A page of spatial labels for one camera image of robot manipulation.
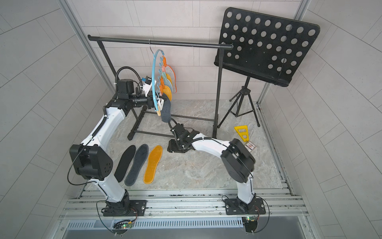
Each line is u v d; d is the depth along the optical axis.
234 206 0.68
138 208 0.71
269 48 0.65
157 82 0.64
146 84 0.67
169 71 0.91
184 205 0.72
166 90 0.81
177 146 0.66
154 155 0.89
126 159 0.86
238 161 0.47
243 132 1.00
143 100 0.68
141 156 0.88
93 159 0.44
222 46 0.55
